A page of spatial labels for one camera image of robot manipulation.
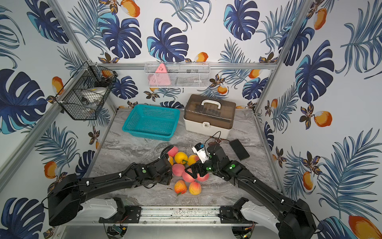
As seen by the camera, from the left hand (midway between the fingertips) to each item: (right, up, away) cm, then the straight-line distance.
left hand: (168, 174), depth 82 cm
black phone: (+44, +10, +13) cm, 47 cm away
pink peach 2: (+11, -1, -3) cm, 11 cm away
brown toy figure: (+29, +16, +19) cm, 38 cm away
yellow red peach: (+14, +7, +6) cm, 17 cm away
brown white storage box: (+23, +33, +8) cm, 41 cm away
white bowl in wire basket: (-40, +43, -2) cm, 59 cm away
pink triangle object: (-6, +56, +8) cm, 57 cm away
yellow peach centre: (+7, +8, +6) cm, 12 cm away
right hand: (+13, +7, -5) cm, 16 cm away
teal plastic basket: (-15, +29, +32) cm, 46 cm away
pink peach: (+5, +3, +1) cm, 6 cm away
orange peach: (+7, -5, -4) cm, 10 cm away
